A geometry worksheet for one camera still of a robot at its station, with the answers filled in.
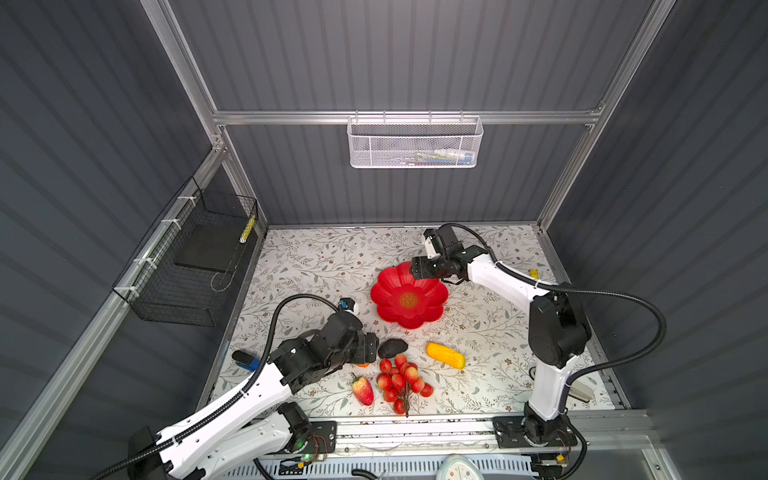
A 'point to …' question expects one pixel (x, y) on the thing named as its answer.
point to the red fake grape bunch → (398, 379)
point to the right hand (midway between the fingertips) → (421, 269)
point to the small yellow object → (534, 273)
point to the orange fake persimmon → (364, 365)
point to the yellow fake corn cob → (446, 355)
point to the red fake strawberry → (363, 390)
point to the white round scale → (458, 467)
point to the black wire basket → (182, 265)
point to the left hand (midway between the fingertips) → (367, 340)
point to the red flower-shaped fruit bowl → (407, 301)
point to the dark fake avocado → (392, 347)
